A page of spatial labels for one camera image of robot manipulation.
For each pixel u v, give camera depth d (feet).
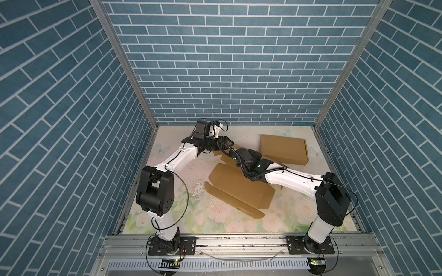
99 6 2.28
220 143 2.63
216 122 2.69
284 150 3.35
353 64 2.91
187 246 2.41
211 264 2.52
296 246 2.42
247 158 2.12
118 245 2.48
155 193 1.55
